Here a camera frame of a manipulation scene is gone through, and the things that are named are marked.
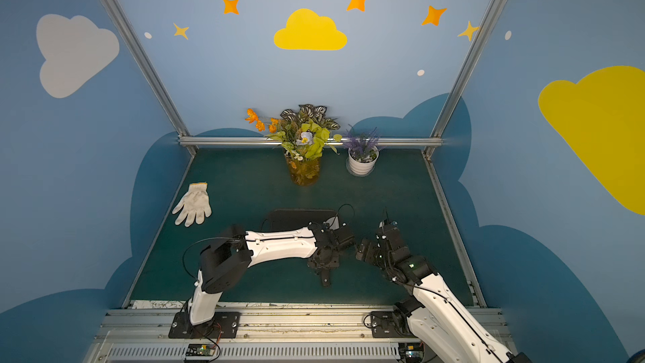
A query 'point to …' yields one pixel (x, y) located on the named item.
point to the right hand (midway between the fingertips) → (371, 246)
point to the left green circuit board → (201, 349)
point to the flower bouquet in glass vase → (303, 131)
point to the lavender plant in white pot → (363, 153)
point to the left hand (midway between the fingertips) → (332, 260)
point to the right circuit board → (411, 352)
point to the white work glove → (195, 202)
